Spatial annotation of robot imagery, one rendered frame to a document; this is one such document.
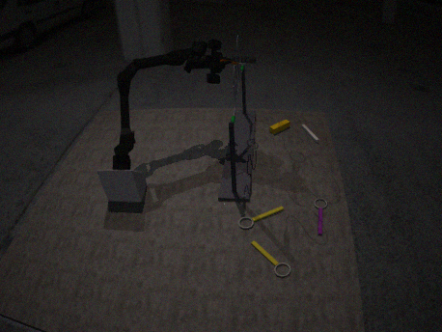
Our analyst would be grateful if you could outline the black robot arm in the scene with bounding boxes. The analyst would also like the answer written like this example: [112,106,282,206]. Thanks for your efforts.
[110,41,207,171]

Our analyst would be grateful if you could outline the yellow rectangular block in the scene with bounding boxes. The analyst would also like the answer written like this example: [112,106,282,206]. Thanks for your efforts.
[270,120,290,134]

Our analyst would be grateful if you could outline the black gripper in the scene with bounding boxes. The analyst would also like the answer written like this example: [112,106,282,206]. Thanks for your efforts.
[196,39,233,84]

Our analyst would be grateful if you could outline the grey loop with yellow handle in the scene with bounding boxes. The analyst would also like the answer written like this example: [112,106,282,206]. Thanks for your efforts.
[252,241,291,278]
[238,207,284,229]

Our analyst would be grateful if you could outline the grey flat bar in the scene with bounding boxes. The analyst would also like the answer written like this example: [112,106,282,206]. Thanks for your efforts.
[301,124,318,143]

